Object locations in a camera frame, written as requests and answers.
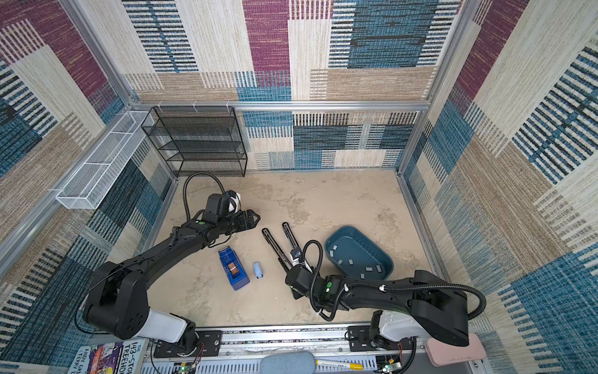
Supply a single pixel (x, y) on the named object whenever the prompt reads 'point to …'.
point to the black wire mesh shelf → (198, 140)
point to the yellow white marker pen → (332, 364)
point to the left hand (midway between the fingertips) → (253, 215)
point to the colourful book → (114, 358)
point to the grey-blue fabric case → (300, 362)
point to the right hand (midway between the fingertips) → (298, 278)
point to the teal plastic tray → (356, 255)
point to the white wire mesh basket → (86, 189)
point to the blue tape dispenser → (233, 267)
